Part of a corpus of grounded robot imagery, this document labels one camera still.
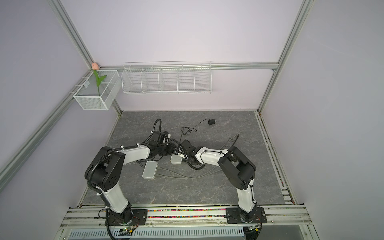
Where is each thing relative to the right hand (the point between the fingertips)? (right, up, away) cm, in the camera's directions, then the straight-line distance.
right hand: (194, 153), depth 95 cm
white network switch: (-26, -9, -6) cm, 28 cm away
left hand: (-11, +2, -1) cm, 11 cm away
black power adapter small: (-5, +14, +13) cm, 20 cm away
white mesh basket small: (-58, +39, -6) cm, 70 cm away
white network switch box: (-11, -3, -4) cm, 12 cm away
